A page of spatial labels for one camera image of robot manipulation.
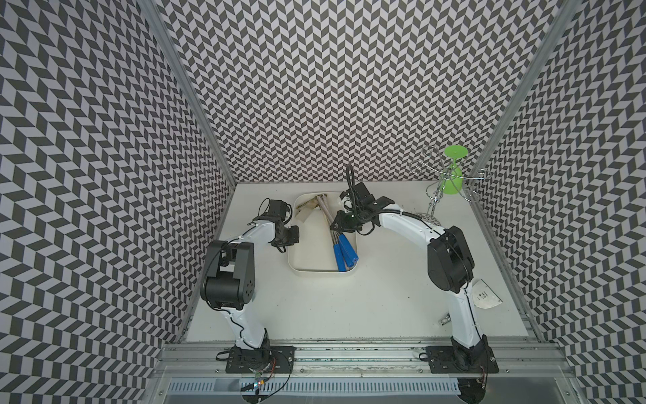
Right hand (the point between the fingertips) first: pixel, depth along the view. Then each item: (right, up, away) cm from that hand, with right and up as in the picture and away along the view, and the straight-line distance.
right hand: (334, 228), depth 91 cm
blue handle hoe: (0, -6, 0) cm, 6 cm away
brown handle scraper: (+51, -22, -7) cm, 56 cm away
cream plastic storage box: (-8, -10, +5) cm, 14 cm away
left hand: (-16, -5, +5) cm, 17 cm away
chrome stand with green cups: (+36, +19, -14) cm, 43 cm away
